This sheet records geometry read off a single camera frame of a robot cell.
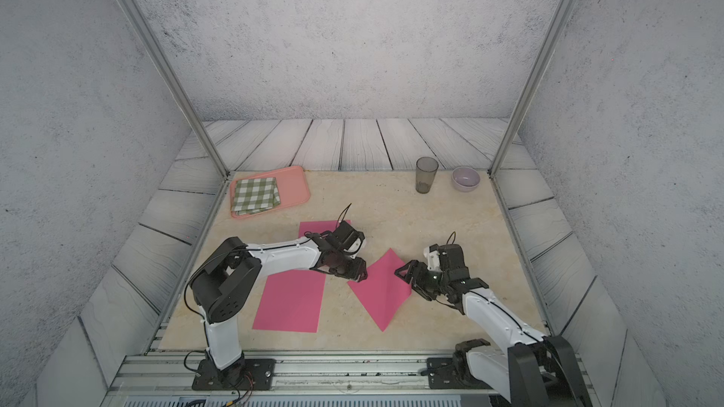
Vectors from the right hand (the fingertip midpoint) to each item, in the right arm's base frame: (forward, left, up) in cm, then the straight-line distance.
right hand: (404, 277), depth 83 cm
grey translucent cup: (+39, -10, +6) cm, 41 cm away
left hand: (+2, +11, -6) cm, 13 cm away
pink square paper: (-1, +6, -8) cm, 10 cm away
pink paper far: (+23, +30, -7) cm, 38 cm away
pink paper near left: (-4, +35, -9) cm, 36 cm away
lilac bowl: (+44, -28, -5) cm, 52 cm away
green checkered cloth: (+36, +56, -5) cm, 67 cm away
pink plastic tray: (+40, +42, -5) cm, 59 cm away
